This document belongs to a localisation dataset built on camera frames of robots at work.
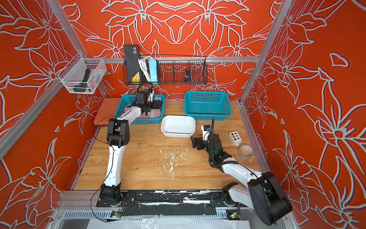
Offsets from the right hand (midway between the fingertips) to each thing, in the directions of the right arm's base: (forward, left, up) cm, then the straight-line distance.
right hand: (194, 136), depth 85 cm
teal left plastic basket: (+34, +54, -4) cm, 64 cm away
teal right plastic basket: (+38, -13, -12) cm, 42 cm away
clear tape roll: (-4, -34, -12) cm, 36 cm away
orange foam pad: (+24, +66, -4) cm, 70 cm away
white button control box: (+4, -28, -9) cm, 30 cm away
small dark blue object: (+34, +4, +20) cm, 40 cm away
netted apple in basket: (+21, +28, -4) cm, 35 cm away
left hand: (+34, +29, -3) cm, 45 cm away
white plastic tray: (+14, +11, -10) cm, 20 cm away
